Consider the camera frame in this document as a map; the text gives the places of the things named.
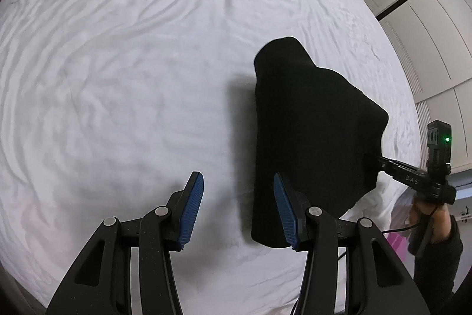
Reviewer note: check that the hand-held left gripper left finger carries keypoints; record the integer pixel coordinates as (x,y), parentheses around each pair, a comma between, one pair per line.
(191,211)

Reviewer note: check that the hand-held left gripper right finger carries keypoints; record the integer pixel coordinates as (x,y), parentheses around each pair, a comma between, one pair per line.
(285,211)

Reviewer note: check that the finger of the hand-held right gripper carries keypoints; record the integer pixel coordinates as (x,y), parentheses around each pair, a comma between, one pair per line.
(379,163)

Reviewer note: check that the black pants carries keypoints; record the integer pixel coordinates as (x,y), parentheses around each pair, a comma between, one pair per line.
(313,138)

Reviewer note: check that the person's right forearm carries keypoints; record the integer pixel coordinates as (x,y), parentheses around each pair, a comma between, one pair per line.
(438,263)

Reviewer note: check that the person's right hand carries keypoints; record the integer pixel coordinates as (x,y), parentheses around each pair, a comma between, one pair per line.
(440,222)

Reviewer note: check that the pink cloth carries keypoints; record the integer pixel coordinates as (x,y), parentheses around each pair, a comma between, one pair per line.
(400,243)

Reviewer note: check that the white bed duvet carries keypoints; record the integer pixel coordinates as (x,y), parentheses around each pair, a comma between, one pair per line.
(129,79)

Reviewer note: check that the white wardrobe doors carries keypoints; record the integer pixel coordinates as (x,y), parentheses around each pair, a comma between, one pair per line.
(424,5)

